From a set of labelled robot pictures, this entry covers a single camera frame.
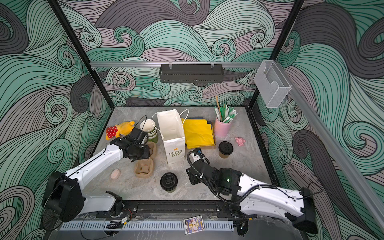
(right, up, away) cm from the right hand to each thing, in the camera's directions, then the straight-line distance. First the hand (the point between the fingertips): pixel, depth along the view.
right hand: (189, 171), depth 71 cm
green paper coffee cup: (-9, -13, +6) cm, 17 cm away
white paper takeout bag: (-12, +20, +24) cm, 33 cm away
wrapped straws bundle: (+24, +29, +24) cm, 45 cm away
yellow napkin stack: (+6, +16, +29) cm, 34 cm away
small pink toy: (+34, +11, +26) cm, 44 cm away
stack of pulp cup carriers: (-26, -3, +13) cm, 29 cm away
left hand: (-24, +6, +14) cm, 28 cm away
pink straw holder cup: (+22, +18, +28) cm, 40 cm away
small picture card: (+2, -24, -3) cm, 24 cm away
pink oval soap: (-42, -6, +12) cm, 44 cm away
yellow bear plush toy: (-45, +19, +29) cm, 57 cm away
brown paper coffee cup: (+20, +4, +16) cm, 26 cm away
